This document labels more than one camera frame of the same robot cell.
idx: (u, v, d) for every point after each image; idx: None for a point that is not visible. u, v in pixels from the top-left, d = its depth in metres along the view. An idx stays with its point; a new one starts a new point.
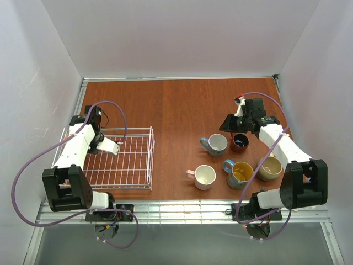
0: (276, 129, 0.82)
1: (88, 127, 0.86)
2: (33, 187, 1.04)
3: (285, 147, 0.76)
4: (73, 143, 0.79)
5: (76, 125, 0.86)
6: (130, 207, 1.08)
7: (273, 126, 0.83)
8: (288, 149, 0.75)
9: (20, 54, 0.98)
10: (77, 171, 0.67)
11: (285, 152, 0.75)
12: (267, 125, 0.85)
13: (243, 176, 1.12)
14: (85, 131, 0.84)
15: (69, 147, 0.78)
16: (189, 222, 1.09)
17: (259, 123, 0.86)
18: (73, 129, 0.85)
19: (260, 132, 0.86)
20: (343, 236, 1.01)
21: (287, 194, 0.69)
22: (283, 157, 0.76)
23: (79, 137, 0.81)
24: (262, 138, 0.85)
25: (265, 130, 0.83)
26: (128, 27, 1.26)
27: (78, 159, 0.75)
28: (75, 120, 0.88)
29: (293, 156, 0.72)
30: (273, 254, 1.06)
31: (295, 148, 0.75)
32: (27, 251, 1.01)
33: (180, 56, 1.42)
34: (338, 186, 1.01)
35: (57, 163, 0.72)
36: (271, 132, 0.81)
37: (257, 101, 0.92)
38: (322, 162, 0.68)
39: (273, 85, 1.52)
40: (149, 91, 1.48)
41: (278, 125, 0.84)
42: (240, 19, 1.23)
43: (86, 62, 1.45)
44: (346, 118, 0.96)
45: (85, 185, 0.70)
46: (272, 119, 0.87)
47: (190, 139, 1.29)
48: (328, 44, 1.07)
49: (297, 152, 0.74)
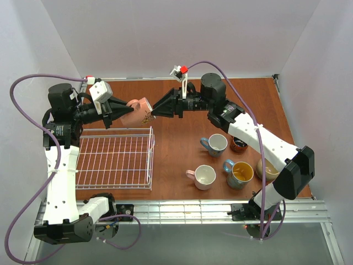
0: (247, 122, 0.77)
1: (68, 154, 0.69)
2: (32, 187, 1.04)
3: (269, 144, 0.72)
4: (58, 184, 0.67)
5: (53, 148, 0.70)
6: (130, 207, 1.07)
7: (243, 119, 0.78)
8: (274, 146, 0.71)
9: (21, 56, 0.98)
10: (73, 228, 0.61)
11: (271, 149, 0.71)
12: (235, 118, 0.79)
13: (243, 176, 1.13)
14: (68, 162, 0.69)
15: (55, 192, 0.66)
16: (189, 222, 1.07)
17: (225, 118, 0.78)
18: (51, 158, 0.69)
19: (228, 127, 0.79)
20: (343, 236, 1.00)
21: (283, 190, 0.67)
22: (269, 154, 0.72)
23: (63, 173, 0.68)
24: (235, 134, 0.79)
25: (236, 127, 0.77)
26: (128, 27, 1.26)
27: (69, 208, 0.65)
28: (49, 139, 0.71)
29: (282, 153, 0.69)
30: (273, 254, 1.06)
31: (279, 141, 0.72)
32: (27, 251, 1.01)
33: (180, 56, 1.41)
34: (338, 186, 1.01)
35: (46, 217, 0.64)
36: (245, 128, 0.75)
37: (222, 90, 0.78)
38: (308, 149, 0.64)
39: (273, 85, 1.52)
40: (149, 91, 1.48)
41: (244, 116, 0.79)
42: (240, 19, 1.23)
43: (87, 62, 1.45)
44: (346, 118, 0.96)
45: (85, 228, 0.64)
46: (235, 108, 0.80)
47: (190, 139, 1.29)
48: (328, 44, 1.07)
49: (283, 146, 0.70)
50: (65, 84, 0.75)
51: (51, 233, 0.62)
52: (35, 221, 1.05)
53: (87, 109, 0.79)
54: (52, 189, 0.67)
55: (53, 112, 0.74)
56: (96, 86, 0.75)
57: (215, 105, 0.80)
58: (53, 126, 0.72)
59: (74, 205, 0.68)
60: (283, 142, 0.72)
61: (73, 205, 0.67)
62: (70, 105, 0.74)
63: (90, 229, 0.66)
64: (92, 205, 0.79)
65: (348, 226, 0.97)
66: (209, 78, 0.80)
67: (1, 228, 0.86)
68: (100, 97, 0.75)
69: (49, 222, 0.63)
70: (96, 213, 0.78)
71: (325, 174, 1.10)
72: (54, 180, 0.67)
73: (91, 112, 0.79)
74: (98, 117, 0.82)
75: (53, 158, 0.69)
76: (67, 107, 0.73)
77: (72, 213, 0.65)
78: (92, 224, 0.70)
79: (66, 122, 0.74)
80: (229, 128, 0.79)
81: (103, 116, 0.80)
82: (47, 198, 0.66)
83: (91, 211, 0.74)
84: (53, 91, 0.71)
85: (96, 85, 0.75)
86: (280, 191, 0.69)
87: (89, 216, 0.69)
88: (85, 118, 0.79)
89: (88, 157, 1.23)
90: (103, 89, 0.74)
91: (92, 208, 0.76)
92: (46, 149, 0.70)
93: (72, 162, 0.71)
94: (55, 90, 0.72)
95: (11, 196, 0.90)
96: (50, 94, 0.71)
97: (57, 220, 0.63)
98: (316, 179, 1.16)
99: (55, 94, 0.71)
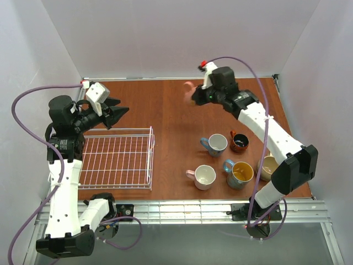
0: (258, 112, 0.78)
1: (71, 168, 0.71)
2: (33, 187, 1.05)
3: (275, 136, 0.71)
4: (62, 197, 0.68)
5: (57, 163, 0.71)
6: (130, 207, 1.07)
7: (255, 109, 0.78)
8: (279, 138, 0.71)
9: (20, 54, 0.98)
10: (75, 242, 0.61)
11: (276, 141, 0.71)
12: (247, 106, 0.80)
13: (242, 176, 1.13)
14: (70, 175, 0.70)
15: (57, 205, 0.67)
16: (189, 222, 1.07)
17: (239, 105, 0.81)
18: (54, 171, 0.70)
19: (239, 114, 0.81)
20: (343, 235, 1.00)
21: (279, 184, 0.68)
22: (273, 146, 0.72)
23: (66, 187, 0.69)
24: (244, 122, 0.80)
25: (247, 114, 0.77)
26: (128, 27, 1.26)
27: (71, 221, 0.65)
28: (53, 153, 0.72)
29: (286, 146, 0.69)
30: (273, 254, 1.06)
31: (285, 136, 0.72)
32: (27, 251, 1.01)
33: (179, 56, 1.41)
34: (339, 186, 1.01)
35: (48, 231, 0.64)
36: (255, 117, 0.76)
37: (230, 75, 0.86)
38: (313, 148, 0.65)
39: (273, 85, 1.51)
40: (149, 91, 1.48)
41: (257, 106, 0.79)
42: (239, 19, 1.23)
43: (87, 62, 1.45)
44: (346, 117, 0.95)
45: (87, 241, 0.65)
46: (249, 96, 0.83)
47: (190, 139, 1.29)
48: (329, 44, 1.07)
49: (288, 141, 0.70)
50: (65, 97, 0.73)
51: (52, 247, 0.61)
52: (35, 221, 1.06)
53: (87, 116, 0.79)
54: (54, 202, 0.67)
55: (55, 126, 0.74)
56: (93, 88, 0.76)
57: (227, 91, 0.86)
58: (57, 140, 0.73)
59: (77, 218, 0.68)
60: (288, 137, 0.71)
61: (75, 218, 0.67)
62: (72, 118, 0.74)
63: (91, 243, 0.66)
64: (93, 211, 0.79)
65: (348, 225, 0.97)
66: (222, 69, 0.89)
67: (2, 228, 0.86)
68: (100, 97, 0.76)
69: (51, 236, 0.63)
70: (96, 222, 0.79)
71: (325, 174, 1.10)
72: (57, 194, 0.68)
73: (92, 118, 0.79)
74: (99, 121, 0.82)
75: (57, 172, 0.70)
76: (69, 122, 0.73)
77: (74, 227, 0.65)
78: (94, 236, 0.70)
79: (69, 136, 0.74)
80: (240, 115, 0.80)
81: (106, 116, 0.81)
82: (50, 211, 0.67)
83: (91, 221, 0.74)
84: (54, 107, 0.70)
85: (92, 87, 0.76)
86: (276, 185, 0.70)
87: (90, 229, 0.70)
88: (87, 124, 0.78)
89: (87, 157, 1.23)
90: (102, 89, 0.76)
91: (93, 216, 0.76)
92: (50, 163, 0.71)
93: (75, 176, 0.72)
94: (57, 104, 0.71)
95: (11, 196, 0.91)
96: (51, 110, 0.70)
97: (59, 233, 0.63)
98: (316, 179, 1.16)
99: (55, 109, 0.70)
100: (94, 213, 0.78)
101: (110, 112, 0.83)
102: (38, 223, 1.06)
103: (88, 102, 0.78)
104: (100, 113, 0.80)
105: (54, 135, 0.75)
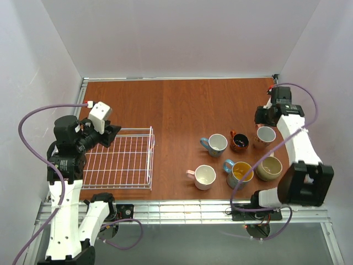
0: (295, 121, 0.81)
1: (71, 190, 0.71)
2: (33, 187, 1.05)
3: (298, 144, 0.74)
4: (62, 219, 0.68)
5: (58, 184, 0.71)
6: (130, 207, 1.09)
7: (294, 119, 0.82)
8: (300, 147, 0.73)
9: (21, 55, 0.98)
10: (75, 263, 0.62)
11: (295, 147, 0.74)
12: (288, 115, 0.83)
13: (243, 176, 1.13)
14: (71, 197, 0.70)
15: (57, 227, 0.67)
16: (189, 222, 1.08)
17: (282, 110, 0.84)
18: (54, 193, 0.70)
19: (279, 119, 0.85)
20: (344, 235, 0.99)
21: (283, 189, 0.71)
22: (292, 152, 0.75)
23: (66, 209, 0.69)
24: (280, 126, 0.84)
25: (285, 119, 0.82)
26: (128, 28, 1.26)
27: (71, 243, 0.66)
28: (53, 174, 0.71)
29: (303, 155, 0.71)
30: (273, 254, 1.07)
31: (309, 147, 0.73)
32: (27, 252, 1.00)
33: (179, 56, 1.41)
34: (340, 186, 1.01)
35: (48, 252, 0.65)
36: (289, 124, 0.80)
37: (283, 91, 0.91)
38: (330, 168, 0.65)
39: (273, 85, 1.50)
40: (149, 91, 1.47)
41: (299, 118, 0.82)
42: (239, 19, 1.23)
43: (87, 62, 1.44)
44: (347, 117, 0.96)
45: (86, 260, 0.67)
46: (297, 110, 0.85)
47: (190, 140, 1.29)
48: (329, 44, 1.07)
49: (308, 152, 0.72)
50: (70, 116, 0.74)
51: None
52: (35, 221, 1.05)
53: (90, 134, 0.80)
54: (54, 224, 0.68)
55: (58, 143, 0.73)
56: (97, 107, 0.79)
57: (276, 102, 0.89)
58: (58, 159, 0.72)
59: (77, 238, 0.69)
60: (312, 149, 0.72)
61: (75, 239, 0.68)
62: (75, 137, 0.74)
63: (91, 259, 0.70)
64: (92, 218, 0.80)
65: (348, 225, 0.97)
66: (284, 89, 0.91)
67: (1, 228, 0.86)
68: (106, 115, 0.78)
69: (51, 257, 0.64)
70: (96, 228, 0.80)
71: None
72: (57, 215, 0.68)
73: (94, 137, 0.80)
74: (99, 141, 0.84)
75: (57, 194, 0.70)
76: (71, 141, 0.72)
77: (74, 248, 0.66)
78: (92, 253, 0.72)
79: (70, 155, 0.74)
80: (279, 119, 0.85)
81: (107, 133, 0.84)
82: (51, 233, 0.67)
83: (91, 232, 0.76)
84: (59, 125, 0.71)
85: (97, 106, 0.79)
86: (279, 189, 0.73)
87: (90, 245, 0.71)
88: (89, 142, 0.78)
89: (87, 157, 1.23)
90: (106, 106, 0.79)
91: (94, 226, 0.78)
92: (50, 185, 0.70)
93: (75, 197, 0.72)
94: (61, 123, 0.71)
95: (11, 196, 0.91)
96: (56, 127, 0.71)
97: (60, 255, 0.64)
98: None
99: (60, 128, 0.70)
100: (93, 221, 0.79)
101: (110, 130, 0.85)
102: (37, 224, 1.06)
103: (90, 120, 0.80)
104: (102, 132, 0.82)
105: (56, 153, 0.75)
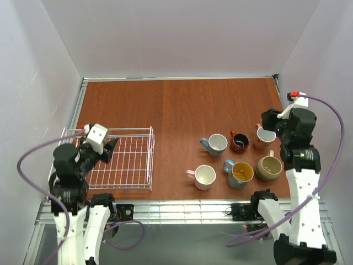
0: (307, 181, 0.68)
1: (76, 219, 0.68)
2: (33, 187, 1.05)
3: (304, 218, 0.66)
4: (68, 252, 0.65)
5: (61, 215, 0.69)
6: (130, 207, 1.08)
7: (307, 176, 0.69)
8: (306, 223, 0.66)
9: (21, 55, 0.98)
10: None
11: (300, 221, 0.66)
12: (301, 169, 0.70)
13: (243, 176, 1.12)
14: (75, 228, 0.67)
15: (64, 259, 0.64)
16: (189, 222, 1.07)
17: (295, 161, 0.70)
18: (60, 224, 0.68)
19: (290, 168, 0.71)
20: (344, 235, 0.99)
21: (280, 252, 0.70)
22: (295, 222, 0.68)
23: (71, 239, 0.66)
24: (288, 176, 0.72)
25: (296, 176, 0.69)
26: (128, 28, 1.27)
27: None
28: (56, 206, 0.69)
29: (307, 235, 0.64)
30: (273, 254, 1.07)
31: (316, 223, 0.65)
32: (27, 252, 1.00)
33: (179, 56, 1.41)
34: (340, 186, 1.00)
35: None
36: (300, 186, 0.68)
37: (308, 126, 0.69)
38: (333, 254, 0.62)
39: (273, 85, 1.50)
40: (149, 91, 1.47)
41: (314, 174, 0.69)
42: (239, 19, 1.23)
43: (87, 62, 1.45)
44: (347, 117, 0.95)
45: None
46: (312, 160, 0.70)
47: (190, 140, 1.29)
48: (329, 44, 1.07)
49: (314, 231, 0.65)
50: (69, 145, 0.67)
51: None
52: (35, 221, 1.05)
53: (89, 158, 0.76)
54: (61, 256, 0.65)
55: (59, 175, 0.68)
56: (95, 131, 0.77)
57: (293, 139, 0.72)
58: (60, 191, 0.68)
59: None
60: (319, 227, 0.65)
61: None
62: (77, 167, 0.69)
63: None
64: (95, 231, 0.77)
65: (348, 226, 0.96)
66: (308, 117, 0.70)
67: (1, 228, 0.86)
68: (104, 138, 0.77)
69: None
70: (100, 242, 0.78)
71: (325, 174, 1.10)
72: (63, 247, 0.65)
73: (93, 158, 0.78)
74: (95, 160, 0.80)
75: (62, 225, 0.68)
76: (75, 173, 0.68)
77: None
78: None
79: (73, 186, 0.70)
80: (290, 170, 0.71)
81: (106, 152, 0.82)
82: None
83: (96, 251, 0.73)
84: (59, 158, 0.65)
85: (94, 130, 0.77)
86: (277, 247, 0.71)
87: None
88: (90, 165, 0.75)
89: None
90: (104, 129, 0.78)
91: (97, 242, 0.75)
92: (54, 216, 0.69)
93: (80, 224, 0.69)
94: (59, 154, 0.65)
95: (11, 196, 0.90)
96: (56, 160, 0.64)
97: None
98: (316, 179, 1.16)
99: (64, 163, 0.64)
100: (96, 233, 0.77)
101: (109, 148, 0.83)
102: (38, 224, 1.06)
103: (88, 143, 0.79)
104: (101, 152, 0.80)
105: (57, 183, 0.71)
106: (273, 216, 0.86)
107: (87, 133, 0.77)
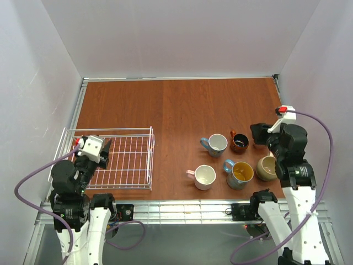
0: (305, 198, 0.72)
1: (79, 235, 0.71)
2: (33, 187, 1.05)
3: (306, 237, 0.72)
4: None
5: (64, 231, 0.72)
6: (130, 207, 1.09)
7: (305, 194, 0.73)
8: (308, 240, 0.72)
9: (21, 54, 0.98)
10: None
11: (304, 238, 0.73)
12: (298, 187, 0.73)
13: (243, 176, 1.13)
14: (79, 243, 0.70)
15: None
16: (189, 222, 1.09)
17: (291, 179, 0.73)
18: (64, 239, 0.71)
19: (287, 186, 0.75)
20: (344, 234, 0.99)
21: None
22: (298, 239, 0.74)
23: (75, 255, 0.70)
24: (286, 192, 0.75)
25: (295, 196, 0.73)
26: (128, 28, 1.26)
27: None
28: (59, 223, 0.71)
29: (310, 252, 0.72)
30: (273, 254, 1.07)
31: (317, 239, 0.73)
32: (27, 251, 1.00)
33: (179, 56, 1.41)
34: (340, 186, 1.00)
35: None
36: (299, 204, 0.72)
37: (299, 144, 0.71)
38: None
39: (273, 85, 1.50)
40: (149, 91, 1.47)
41: (310, 190, 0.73)
42: (239, 19, 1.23)
43: (87, 62, 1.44)
44: (347, 117, 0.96)
45: None
46: (307, 175, 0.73)
47: (190, 140, 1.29)
48: (329, 43, 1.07)
49: (315, 246, 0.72)
50: (67, 163, 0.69)
51: None
52: (35, 221, 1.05)
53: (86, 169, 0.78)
54: None
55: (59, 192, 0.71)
56: (90, 143, 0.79)
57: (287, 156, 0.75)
58: (62, 208, 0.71)
59: None
60: (319, 243, 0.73)
61: None
62: (76, 183, 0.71)
63: None
64: (97, 237, 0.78)
65: (348, 225, 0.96)
66: (299, 133, 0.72)
67: (1, 228, 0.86)
68: (100, 148, 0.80)
69: None
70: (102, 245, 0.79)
71: (325, 174, 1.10)
72: (68, 261, 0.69)
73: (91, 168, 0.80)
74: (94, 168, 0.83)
75: (66, 241, 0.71)
76: (74, 190, 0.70)
77: None
78: None
79: (74, 202, 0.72)
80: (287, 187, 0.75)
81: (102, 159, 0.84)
82: None
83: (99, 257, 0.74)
84: (58, 178, 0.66)
85: (89, 142, 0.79)
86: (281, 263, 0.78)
87: None
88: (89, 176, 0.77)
89: None
90: (99, 140, 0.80)
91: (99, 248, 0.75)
92: (58, 232, 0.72)
93: (84, 240, 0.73)
94: (58, 174, 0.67)
95: (11, 196, 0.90)
96: (55, 181, 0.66)
97: None
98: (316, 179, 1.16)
99: (62, 182, 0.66)
100: (98, 240, 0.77)
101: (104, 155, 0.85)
102: (38, 224, 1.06)
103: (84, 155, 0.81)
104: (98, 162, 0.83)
105: (58, 200, 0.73)
106: (273, 222, 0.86)
107: (84, 146, 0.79)
